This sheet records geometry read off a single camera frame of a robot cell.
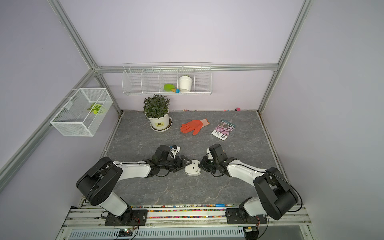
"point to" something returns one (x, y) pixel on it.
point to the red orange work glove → (194, 126)
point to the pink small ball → (238, 109)
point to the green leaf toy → (95, 109)
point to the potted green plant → (156, 109)
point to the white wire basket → (83, 114)
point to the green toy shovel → (169, 87)
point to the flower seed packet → (223, 130)
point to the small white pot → (185, 83)
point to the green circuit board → (125, 232)
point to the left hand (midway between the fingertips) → (189, 165)
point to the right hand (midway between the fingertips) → (197, 164)
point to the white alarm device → (193, 169)
